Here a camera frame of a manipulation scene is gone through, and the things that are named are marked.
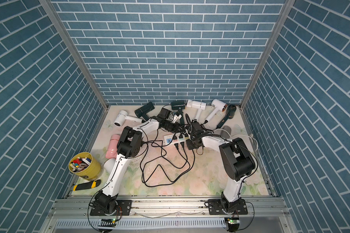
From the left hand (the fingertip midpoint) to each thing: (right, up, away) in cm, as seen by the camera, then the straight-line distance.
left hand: (186, 132), depth 102 cm
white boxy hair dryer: (+12, +20, +13) cm, 27 cm away
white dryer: (+27, +21, +13) cm, 37 cm away
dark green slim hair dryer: (-34, +15, +9) cm, 38 cm away
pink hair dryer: (-47, -11, -13) cm, 50 cm away
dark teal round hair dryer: (+34, +16, +4) cm, 38 cm away
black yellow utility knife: (-55, -27, -22) cm, 66 cm away
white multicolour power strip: (-12, -4, -4) cm, 13 cm away
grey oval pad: (+27, -1, -2) cm, 27 cm away
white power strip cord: (+37, -2, 0) cm, 37 cm away
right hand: (+3, -7, -5) cm, 9 cm away
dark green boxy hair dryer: (-5, +21, +13) cm, 25 cm away
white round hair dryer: (-48, +12, +5) cm, 49 cm away
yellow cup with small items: (-57, -16, -23) cm, 64 cm away
